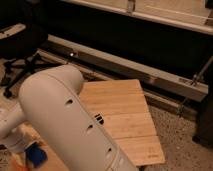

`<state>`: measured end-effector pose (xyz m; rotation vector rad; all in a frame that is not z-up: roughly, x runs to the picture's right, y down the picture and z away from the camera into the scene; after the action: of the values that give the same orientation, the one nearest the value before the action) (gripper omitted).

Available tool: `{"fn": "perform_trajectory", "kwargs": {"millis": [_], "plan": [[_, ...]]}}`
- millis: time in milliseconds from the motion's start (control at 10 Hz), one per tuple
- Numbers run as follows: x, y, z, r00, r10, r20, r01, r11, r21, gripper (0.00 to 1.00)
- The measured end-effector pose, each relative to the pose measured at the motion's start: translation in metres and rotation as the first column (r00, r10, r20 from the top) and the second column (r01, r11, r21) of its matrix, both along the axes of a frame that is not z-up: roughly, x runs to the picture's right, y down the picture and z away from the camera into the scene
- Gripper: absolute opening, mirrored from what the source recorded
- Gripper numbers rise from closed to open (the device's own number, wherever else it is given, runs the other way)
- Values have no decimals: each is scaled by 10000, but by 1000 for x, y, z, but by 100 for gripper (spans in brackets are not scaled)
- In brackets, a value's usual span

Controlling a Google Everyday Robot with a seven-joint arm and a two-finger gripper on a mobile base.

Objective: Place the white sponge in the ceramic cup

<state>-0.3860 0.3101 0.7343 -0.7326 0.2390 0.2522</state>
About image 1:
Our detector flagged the black and white striped block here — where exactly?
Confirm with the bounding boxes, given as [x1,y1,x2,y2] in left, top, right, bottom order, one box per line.
[95,114,104,125]

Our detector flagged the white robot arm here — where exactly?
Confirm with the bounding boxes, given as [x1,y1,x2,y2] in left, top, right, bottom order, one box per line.
[0,65,138,171]

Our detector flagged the black office chair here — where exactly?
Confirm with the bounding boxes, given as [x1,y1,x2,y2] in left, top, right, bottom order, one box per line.
[0,15,57,98]

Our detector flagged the long metal rail beam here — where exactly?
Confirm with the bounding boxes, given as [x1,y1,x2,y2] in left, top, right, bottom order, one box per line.
[40,35,209,102]

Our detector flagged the orange marker pen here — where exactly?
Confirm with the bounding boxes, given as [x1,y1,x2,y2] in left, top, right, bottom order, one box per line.
[12,160,26,171]

